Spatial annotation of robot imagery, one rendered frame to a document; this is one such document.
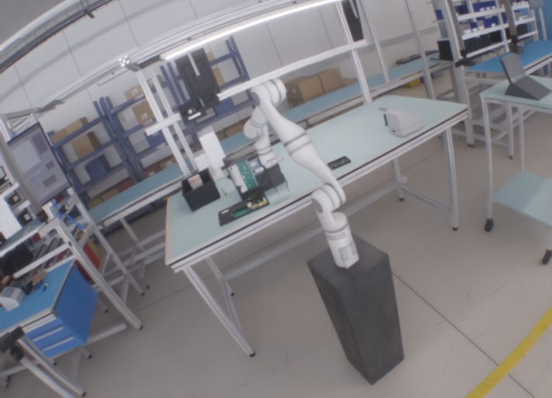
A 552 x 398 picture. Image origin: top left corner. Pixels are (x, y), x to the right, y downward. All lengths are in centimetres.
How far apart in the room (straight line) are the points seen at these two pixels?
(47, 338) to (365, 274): 210
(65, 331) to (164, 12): 501
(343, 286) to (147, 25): 528
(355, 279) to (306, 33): 546
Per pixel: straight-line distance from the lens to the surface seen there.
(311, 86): 499
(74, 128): 542
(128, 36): 573
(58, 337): 237
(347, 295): 113
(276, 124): 102
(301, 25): 616
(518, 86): 191
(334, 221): 103
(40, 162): 220
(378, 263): 116
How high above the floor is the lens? 165
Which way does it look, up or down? 25 degrees down
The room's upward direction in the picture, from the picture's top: 23 degrees counter-clockwise
